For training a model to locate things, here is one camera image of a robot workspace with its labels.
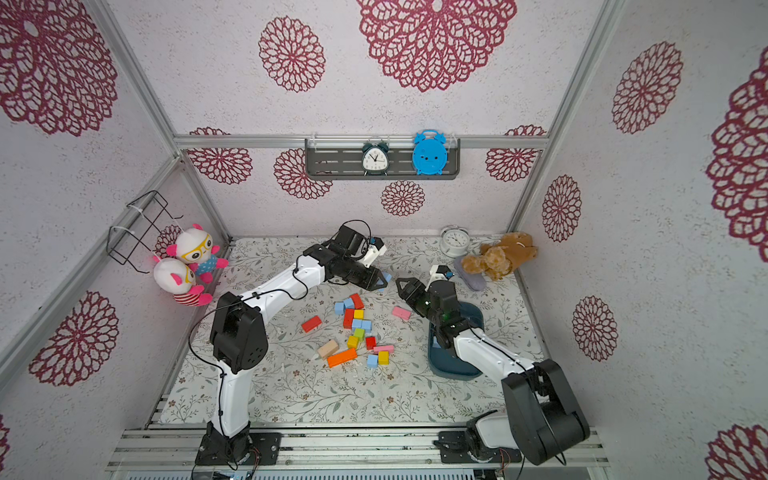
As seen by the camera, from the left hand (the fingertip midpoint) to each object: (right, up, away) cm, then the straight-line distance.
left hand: (382, 283), depth 89 cm
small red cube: (-3, -19, +4) cm, 19 cm away
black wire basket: (-63, +12, -12) cm, 65 cm away
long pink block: (+2, -20, +1) cm, 20 cm away
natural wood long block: (-16, -19, 0) cm, 25 cm away
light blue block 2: (-3, -23, -2) cm, 23 cm away
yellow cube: (-8, -11, +9) cm, 16 cm away
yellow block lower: (+1, -22, +1) cm, 22 cm away
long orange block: (-12, -22, +1) cm, 26 cm away
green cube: (-7, -15, +3) cm, 17 cm away
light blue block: (+1, +2, -1) cm, 3 cm away
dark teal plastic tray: (+19, -22, -4) cm, 29 cm away
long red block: (-8, -7, +12) cm, 16 cm away
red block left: (-23, -14, +8) cm, 28 cm away
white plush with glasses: (-58, +11, +4) cm, 60 cm away
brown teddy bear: (+37, +8, +6) cm, 39 cm away
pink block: (+6, -10, +11) cm, 16 cm away
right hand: (+4, +1, -4) cm, 6 cm away
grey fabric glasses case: (+32, 0, +14) cm, 35 cm away
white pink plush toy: (-58, +2, -5) cm, 58 cm away
